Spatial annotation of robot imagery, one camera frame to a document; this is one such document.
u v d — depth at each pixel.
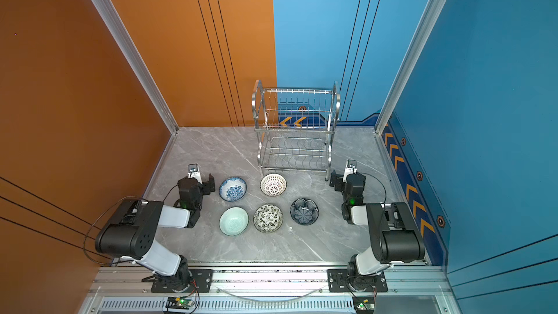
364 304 0.70
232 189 0.94
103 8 0.76
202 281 0.73
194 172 0.80
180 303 0.70
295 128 1.26
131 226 0.47
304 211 0.88
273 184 0.96
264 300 0.71
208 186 0.88
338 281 0.72
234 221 0.86
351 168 0.80
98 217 0.68
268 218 0.87
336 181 0.86
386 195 0.95
